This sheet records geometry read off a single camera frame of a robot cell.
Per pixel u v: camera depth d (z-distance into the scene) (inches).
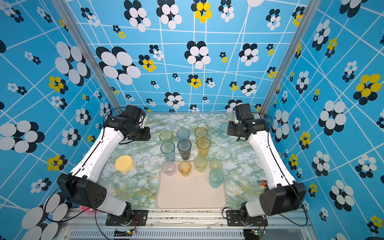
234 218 28.6
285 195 15.3
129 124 21.7
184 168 35.2
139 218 29.1
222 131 42.7
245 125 20.5
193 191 32.3
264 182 33.4
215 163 35.1
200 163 35.2
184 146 37.3
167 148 34.7
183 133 37.9
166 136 36.0
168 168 35.2
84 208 28.1
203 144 37.1
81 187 15.9
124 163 34.9
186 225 28.6
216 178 34.4
